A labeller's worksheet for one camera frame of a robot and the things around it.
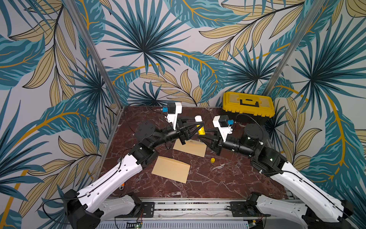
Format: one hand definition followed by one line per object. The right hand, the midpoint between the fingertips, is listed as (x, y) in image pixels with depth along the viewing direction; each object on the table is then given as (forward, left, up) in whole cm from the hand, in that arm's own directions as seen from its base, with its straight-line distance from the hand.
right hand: (199, 133), depth 56 cm
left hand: (-1, -1, +6) cm, 6 cm away
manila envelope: (+2, +14, -41) cm, 43 cm away
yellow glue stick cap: (+6, -12, -39) cm, 41 cm away
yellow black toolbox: (+37, -40, -25) cm, 60 cm away
